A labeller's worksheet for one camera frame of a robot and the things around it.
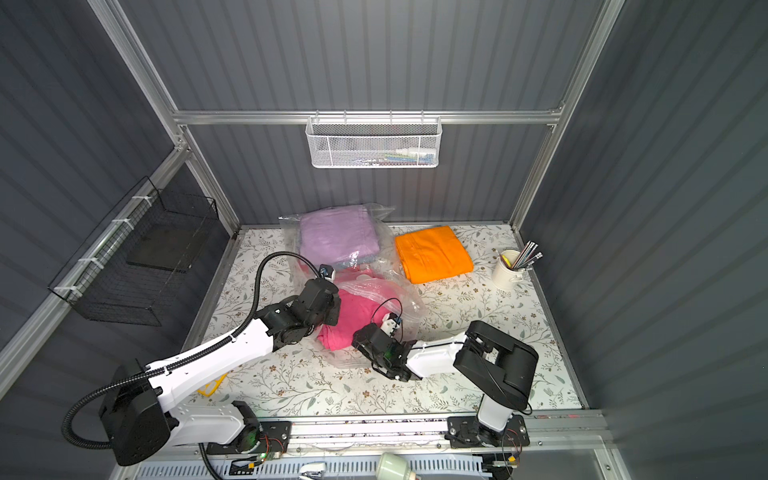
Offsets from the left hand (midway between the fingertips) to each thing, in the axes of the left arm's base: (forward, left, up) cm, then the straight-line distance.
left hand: (334, 303), depth 81 cm
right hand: (-5, -6, -12) cm, 14 cm away
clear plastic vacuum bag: (+1, -20, -2) cm, 20 cm away
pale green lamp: (-36, -15, -7) cm, 40 cm away
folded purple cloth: (+31, +3, -6) cm, 32 cm away
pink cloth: (-1, -8, +5) cm, 10 cm away
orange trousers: (+26, -31, -11) cm, 41 cm away
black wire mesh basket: (+2, +49, +12) cm, 50 cm away
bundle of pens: (+18, -59, -3) cm, 62 cm away
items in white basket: (+41, -19, +19) cm, 49 cm away
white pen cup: (+15, -53, -9) cm, 56 cm away
